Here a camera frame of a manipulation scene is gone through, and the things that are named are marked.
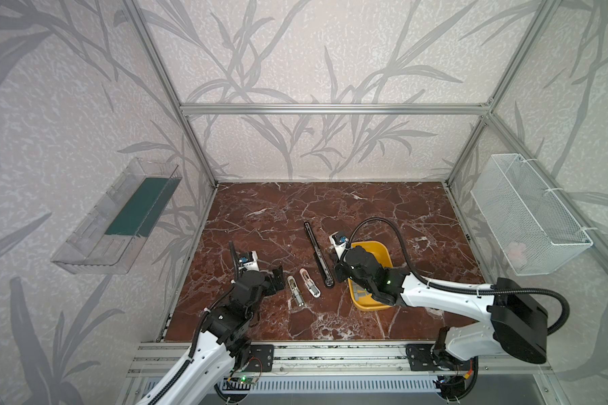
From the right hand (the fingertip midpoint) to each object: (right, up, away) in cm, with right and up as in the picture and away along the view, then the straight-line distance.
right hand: (331, 246), depth 81 cm
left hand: (-18, -6, +1) cm, 19 cm away
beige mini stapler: (-12, -16, +4) cm, 21 cm away
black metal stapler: (-3, -8, +10) cm, 13 cm away
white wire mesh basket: (+50, +7, -18) cm, 54 cm away
